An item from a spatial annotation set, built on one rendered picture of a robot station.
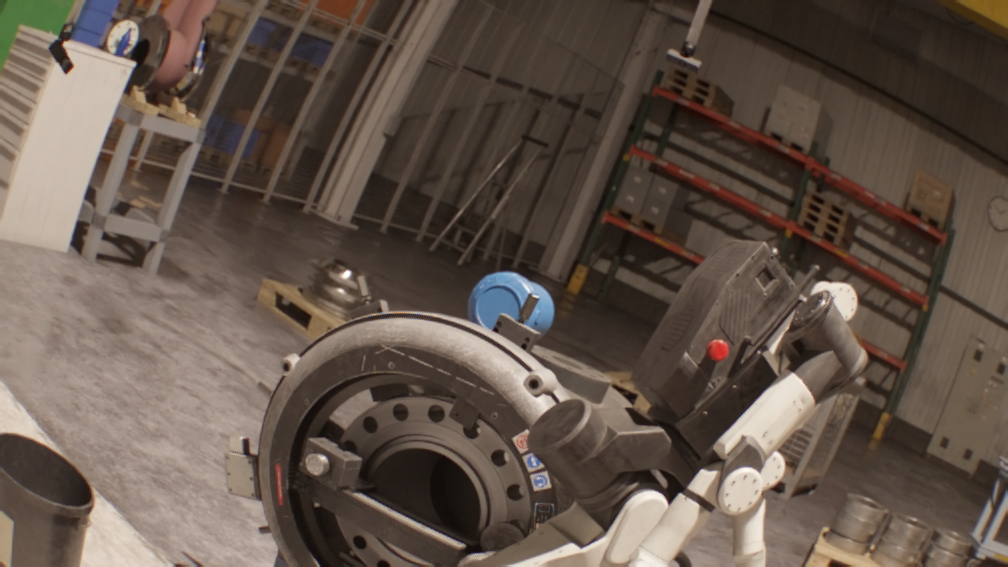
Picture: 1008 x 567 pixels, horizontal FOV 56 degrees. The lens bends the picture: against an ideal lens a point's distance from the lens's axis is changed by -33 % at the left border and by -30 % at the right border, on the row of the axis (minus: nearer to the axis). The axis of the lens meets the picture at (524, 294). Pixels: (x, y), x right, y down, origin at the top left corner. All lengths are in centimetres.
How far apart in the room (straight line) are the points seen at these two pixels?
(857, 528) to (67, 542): 495
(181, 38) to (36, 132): 134
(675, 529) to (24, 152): 450
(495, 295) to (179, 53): 375
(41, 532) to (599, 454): 114
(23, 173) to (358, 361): 369
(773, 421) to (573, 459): 33
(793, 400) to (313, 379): 103
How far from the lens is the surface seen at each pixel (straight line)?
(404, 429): 255
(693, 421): 200
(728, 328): 199
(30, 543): 217
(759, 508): 234
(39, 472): 241
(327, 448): 242
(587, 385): 286
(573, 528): 215
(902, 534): 634
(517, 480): 247
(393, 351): 241
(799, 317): 192
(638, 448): 198
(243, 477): 266
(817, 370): 189
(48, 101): 576
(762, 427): 187
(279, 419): 255
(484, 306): 312
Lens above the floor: 127
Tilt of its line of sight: 5 degrees down
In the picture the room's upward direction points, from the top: 23 degrees clockwise
